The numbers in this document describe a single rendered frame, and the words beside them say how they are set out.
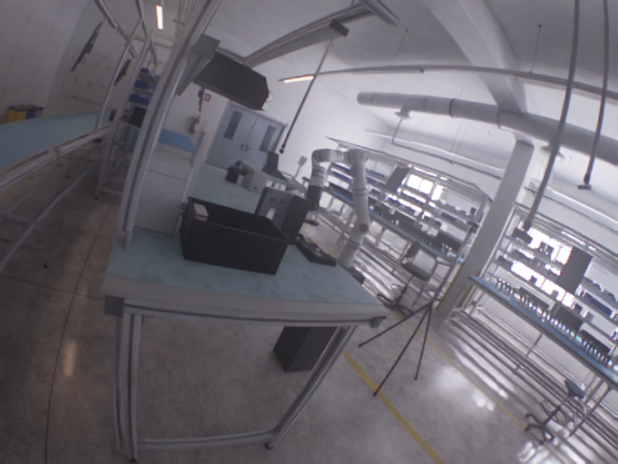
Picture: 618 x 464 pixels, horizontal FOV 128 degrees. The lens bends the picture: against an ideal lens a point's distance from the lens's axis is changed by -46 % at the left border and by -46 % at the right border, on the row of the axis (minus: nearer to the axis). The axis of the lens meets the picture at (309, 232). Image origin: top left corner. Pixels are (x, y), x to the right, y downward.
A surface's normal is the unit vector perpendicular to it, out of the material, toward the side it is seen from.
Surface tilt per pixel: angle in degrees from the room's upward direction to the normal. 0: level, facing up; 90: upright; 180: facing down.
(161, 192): 90
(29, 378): 0
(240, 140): 90
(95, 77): 90
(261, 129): 90
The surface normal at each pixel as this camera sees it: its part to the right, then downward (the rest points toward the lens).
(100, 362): 0.40, -0.89
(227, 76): 0.47, 0.41
